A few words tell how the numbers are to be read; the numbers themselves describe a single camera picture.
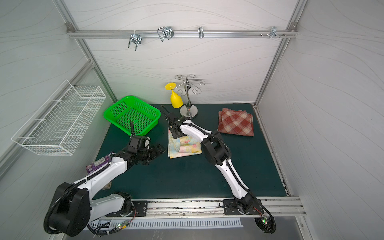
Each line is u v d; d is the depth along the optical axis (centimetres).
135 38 79
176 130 76
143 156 72
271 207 77
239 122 106
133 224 70
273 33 77
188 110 115
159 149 78
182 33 78
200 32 78
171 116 81
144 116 112
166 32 77
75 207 40
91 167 85
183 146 91
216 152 60
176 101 101
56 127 67
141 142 69
